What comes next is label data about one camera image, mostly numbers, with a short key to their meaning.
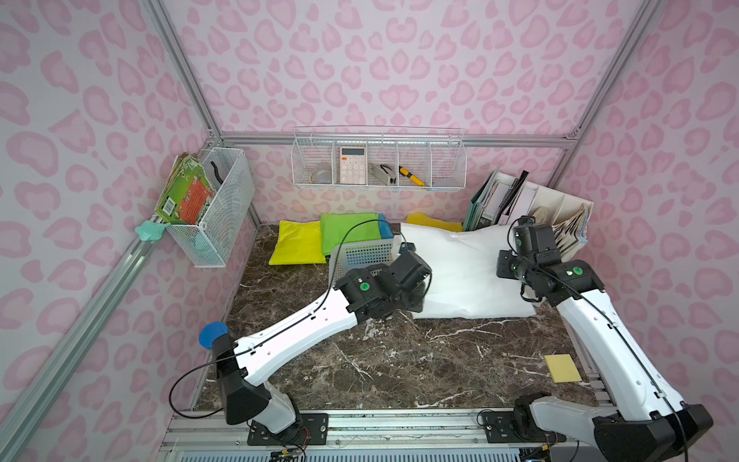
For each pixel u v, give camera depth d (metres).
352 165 0.95
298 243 1.13
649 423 0.36
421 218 1.21
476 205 0.84
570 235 0.82
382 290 0.49
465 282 0.73
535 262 0.53
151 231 0.62
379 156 1.03
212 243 0.73
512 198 0.84
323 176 0.97
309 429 0.72
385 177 0.91
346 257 1.03
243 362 0.40
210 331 0.71
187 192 0.72
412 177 0.98
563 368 0.81
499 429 0.72
